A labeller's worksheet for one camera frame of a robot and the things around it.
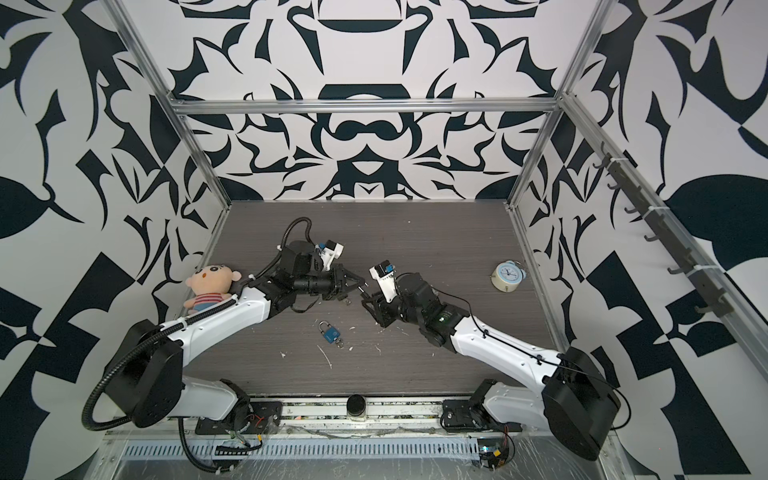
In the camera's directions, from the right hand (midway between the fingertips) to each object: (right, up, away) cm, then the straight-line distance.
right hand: (368, 298), depth 78 cm
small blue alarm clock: (+43, +3, +19) cm, 47 cm away
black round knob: (-2, -22, -10) cm, 24 cm away
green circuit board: (+30, -35, -7) cm, 46 cm away
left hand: (0, +5, 0) cm, 5 cm away
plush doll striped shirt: (-47, +1, +12) cm, 49 cm away
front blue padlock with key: (-11, -12, +9) cm, 19 cm away
